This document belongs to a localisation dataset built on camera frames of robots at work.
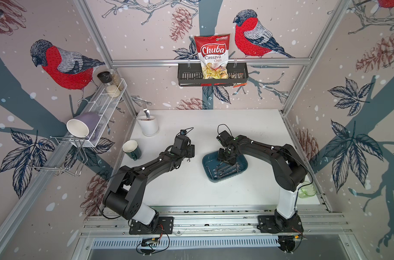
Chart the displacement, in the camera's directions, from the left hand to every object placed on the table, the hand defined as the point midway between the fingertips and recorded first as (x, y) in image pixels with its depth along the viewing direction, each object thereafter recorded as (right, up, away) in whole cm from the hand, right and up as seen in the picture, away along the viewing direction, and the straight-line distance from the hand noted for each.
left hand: (191, 143), depth 92 cm
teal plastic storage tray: (+12, -12, +2) cm, 17 cm away
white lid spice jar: (-42, +30, -9) cm, 52 cm away
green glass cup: (+62, -23, -8) cm, 67 cm away
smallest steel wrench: (-2, -11, +3) cm, 11 cm away
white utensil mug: (-28, +9, +10) cm, 31 cm away
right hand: (+17, -10, +1) cm, 19 cm away
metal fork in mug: (-32, +22, +15) cm, 42 cm away
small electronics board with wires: (-18, -43, -21) cm, 51 cm away
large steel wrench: (+21, -14, 0) cm, 26 cm away
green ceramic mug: (-36, -3, +2) cm, 36 cm away
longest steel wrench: (+15, -18, -4) cm, 24 cm away
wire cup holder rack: (-46, 0, -34) cm, 57 cm away
